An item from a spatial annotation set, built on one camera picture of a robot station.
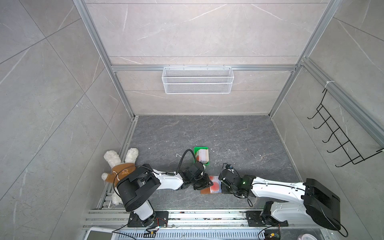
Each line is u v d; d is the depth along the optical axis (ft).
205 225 2.39
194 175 2.27
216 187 2.68
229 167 2.54
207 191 2.66
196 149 3.16
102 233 2.16
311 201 1.35
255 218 2.46
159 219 2.39
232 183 2.08
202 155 3.03
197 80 3.29
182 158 2.35
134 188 1.47
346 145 2.08
